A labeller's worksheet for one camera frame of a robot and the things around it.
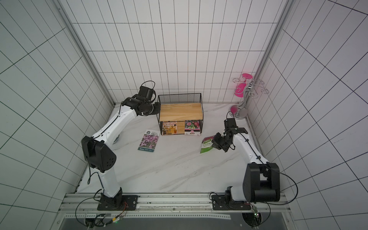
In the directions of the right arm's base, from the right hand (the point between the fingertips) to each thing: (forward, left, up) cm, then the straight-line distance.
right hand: (207, 143), depth 85 cm
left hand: (+13, +32, +12) cm, 36 cm away
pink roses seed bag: (+17, +10, -8) cm, 21 cm away
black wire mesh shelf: (+22, +19, +8) cm, 30 cm away
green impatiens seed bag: (+1, 0, -4) cm, 4 cm away
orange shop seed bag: (+15, +27, -8) cm, 32 cm away
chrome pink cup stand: (+34, -25, +17) cm, 46 cm away
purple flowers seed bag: (+5, +39, -9) cm, 40 cm away
